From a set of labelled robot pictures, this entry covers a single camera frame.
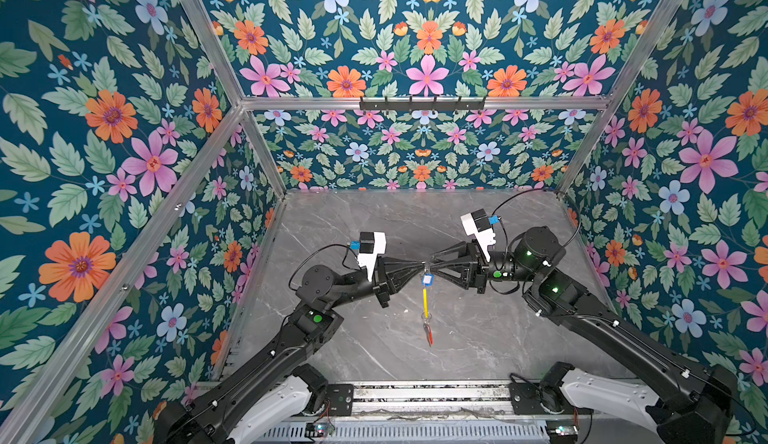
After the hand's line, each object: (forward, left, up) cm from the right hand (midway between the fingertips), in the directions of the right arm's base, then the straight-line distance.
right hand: (435, 263), depth 56 cm
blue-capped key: (0, +1, -6) cm, 6 cm away
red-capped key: (-7, +1, -19) cm, 20 cm away
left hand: (-1, +2, +1) cm, 3 cm away
